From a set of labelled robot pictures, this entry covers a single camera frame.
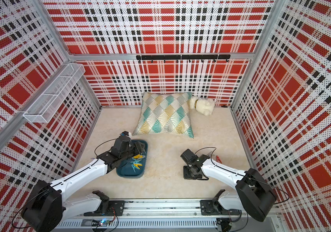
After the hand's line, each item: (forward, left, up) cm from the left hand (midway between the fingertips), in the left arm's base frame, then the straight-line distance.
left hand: (144, 146), depth 86 cm
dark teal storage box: (-13, +10, -6) cm, 17 cm away
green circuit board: (-37, +17, -8) cm, 41 cm away
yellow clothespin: (-8, +5, -10) cm, 14 cm away
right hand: (-15, -27, -9) cm, 32 cm away
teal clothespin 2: (-10, +6, -9) cm, 15 cm away
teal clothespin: (-6, +6, -8) cm, 12 cm away
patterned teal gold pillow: (+23, -13, +6) cm, 27 cm away
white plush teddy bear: (+37, -42, -4) cm, 56 cm away
